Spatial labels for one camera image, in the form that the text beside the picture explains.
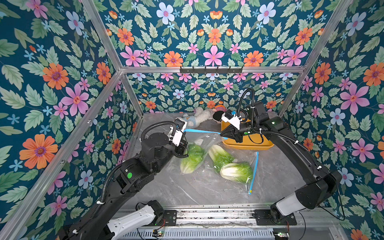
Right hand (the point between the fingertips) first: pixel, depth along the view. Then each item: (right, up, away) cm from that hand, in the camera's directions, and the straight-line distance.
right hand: (225, 128), depth 71 cm
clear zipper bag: (-9, -5, +5) cm, 12 cm away
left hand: (-18, -2, -12) cm, 22 cm away
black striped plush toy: (+2, +14, +43) cm, 45 cm away
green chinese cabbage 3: (+10, -24, +10) cm, 28 cm away
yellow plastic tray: (+10, -5, -7) cm, 13 cm away
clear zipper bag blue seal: (-4, -30, +16) cm, 34 cm away
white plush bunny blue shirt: (-18, +4, +28) cm, 34 cm away
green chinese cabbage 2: (-1, -17, +15) cm, 23 cm away
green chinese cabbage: (-14, -13, +1) cm, 19 cm away
